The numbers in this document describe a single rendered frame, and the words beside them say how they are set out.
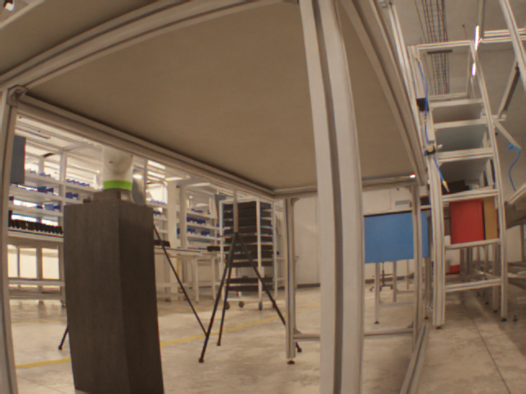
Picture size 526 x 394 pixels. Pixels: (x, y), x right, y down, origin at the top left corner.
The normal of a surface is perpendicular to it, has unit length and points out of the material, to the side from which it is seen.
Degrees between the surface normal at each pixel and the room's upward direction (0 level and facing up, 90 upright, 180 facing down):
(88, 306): 90
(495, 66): 90
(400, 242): 90
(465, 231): 90
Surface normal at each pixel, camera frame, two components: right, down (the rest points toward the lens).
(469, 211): -0.41, -0.15
